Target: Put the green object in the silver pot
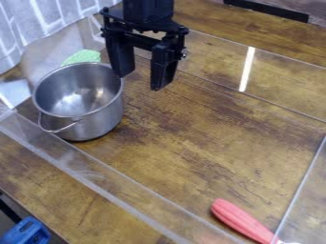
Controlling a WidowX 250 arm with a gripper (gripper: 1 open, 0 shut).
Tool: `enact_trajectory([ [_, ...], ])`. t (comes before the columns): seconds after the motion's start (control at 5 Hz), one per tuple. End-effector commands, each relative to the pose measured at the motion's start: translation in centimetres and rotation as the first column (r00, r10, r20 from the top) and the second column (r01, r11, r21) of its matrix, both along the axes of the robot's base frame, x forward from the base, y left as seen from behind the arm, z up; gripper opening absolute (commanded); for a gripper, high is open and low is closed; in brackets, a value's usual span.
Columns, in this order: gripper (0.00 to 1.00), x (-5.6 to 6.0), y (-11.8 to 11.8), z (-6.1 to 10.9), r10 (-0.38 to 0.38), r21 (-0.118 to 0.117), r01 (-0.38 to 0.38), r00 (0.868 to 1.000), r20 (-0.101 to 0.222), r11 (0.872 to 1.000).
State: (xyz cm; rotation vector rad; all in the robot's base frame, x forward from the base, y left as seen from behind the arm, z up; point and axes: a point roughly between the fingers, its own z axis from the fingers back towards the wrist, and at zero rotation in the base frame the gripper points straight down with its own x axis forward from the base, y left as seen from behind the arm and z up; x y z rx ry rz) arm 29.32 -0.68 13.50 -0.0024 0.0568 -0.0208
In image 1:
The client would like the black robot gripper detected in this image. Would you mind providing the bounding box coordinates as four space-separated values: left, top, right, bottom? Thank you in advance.
101 0 189 91

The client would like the silver metal pot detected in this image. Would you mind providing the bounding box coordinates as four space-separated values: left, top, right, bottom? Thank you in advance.
32 62 123 141

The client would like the green sponge object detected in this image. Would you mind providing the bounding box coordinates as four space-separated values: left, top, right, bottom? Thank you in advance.
62 50 101 66

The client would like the red ridged plastic object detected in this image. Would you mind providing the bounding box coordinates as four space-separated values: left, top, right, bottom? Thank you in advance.
211 198 274 244

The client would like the blue plastic object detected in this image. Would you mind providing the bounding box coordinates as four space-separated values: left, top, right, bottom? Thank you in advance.
0 216 51 244

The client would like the black bar on table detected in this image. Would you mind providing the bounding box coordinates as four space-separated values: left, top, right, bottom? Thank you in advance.
223 0 310 23

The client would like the clear acrylic enclosure wall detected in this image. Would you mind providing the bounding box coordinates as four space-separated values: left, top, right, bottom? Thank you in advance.
0 31 326 244

